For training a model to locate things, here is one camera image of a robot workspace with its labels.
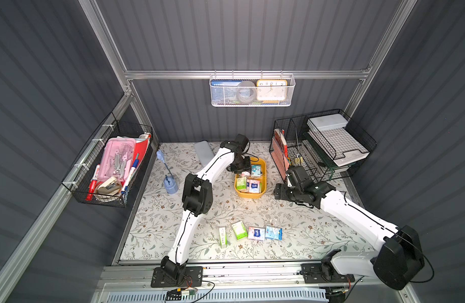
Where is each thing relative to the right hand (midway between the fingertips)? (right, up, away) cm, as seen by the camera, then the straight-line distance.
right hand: (284, 191), depth 83 cm
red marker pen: (-72, +5, -18) cm, 74 cm away
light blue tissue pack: (-5, -18, -1) cm, 19 cm away
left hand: (-14, +8, +13) cm, 21 cm away
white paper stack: (+28, +25, +11) cm, 39 cm away
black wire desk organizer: (+14, +24, +36) cm, 45 cm away
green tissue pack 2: (-27, -19, -5) cm, 33 cm away
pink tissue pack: (-12, +1, +10) cm, 16 cm away
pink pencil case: (-68, +14, -11) cm, 70 cm away
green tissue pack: (-19, +2, +12) cm, 23 cm away
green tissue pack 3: (-20, -18, +1) cm, 27 cm away
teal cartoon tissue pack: (-11, +8, +17) cm, 22 cm away
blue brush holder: (-54, +2, +8) cm, 54 cm away
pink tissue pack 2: (-17, +7, +10) cm, 21 cm away
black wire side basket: (-65, +3, -18) cm, 68 cm away
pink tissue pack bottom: (-13, -19, -1) cm, 23 cm away
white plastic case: (-41, +19, +27) cm, 53 cm away
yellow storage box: (-18, -3, +10) cm, 21 cm away
